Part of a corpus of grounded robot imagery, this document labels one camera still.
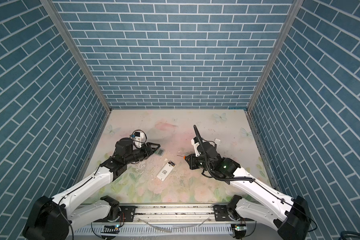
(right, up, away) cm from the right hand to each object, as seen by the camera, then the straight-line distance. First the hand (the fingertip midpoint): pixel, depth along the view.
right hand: (184, 157), depth 74 cm
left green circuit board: (-36, -35, -2) cm, 50 cm away
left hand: (-14, +4, +4) cm, 15 cm away
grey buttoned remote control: (-15, -1, +19) cm, 25 cm away
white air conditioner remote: (-11, -11, +13) cm, 20 cm away
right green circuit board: (+28, -35, -1) cm, 45 cm away
